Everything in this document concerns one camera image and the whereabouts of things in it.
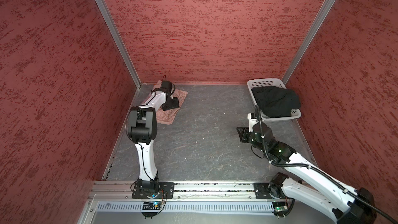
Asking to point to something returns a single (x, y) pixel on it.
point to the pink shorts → (167, 117)
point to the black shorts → (276, 101)
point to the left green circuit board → (155, 205)
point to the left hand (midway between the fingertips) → (174, 108)
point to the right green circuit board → (280, 208)
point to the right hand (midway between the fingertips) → (236, 131)
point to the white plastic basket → (253, 83)
